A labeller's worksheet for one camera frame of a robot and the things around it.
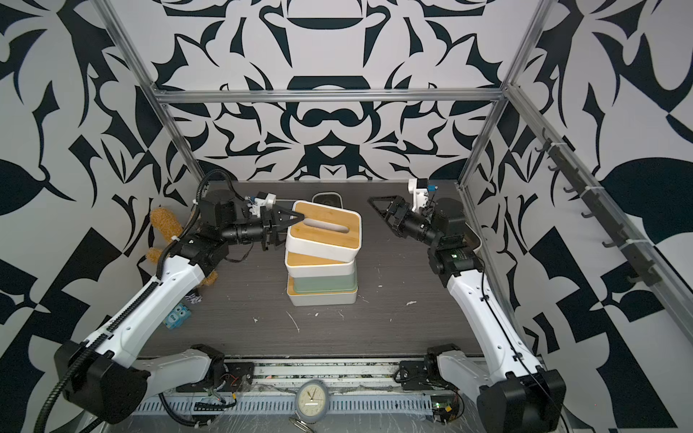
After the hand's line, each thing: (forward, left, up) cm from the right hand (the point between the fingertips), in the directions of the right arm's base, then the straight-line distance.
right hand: (373, 205), depth 68 cm
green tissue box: (-10, +13, -25) cm, 29 cm away
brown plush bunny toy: (+10, +66, -23) cm, 71 cm away
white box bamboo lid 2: (-11, +17, -10) cm, 23 cm away
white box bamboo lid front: (-11, +16, -33) cm, 38 cm away
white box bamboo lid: (-6, +12, -3) cm, 13 cm away
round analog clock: (-38, +16, -30) cm, 51 cm away
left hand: (-3, +18, -2) cm, 18 cm away
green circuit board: (-37, -18, -37) cm, 55 cm away
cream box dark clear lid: (+27, +12, -27) cm, 40 cm away
